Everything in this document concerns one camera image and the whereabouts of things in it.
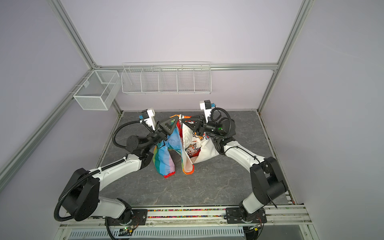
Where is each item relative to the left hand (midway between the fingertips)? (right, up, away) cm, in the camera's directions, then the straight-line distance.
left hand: (180, 120), depth 61 cm
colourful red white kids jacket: (+5, -14, +21) cm, 26 cm away
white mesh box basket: (-59, +21, +38) cm, 74 cm away
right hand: (0, -1, +2) cm, 2 cm away
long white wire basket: (-13, +30, +38) cm, 50 cm away
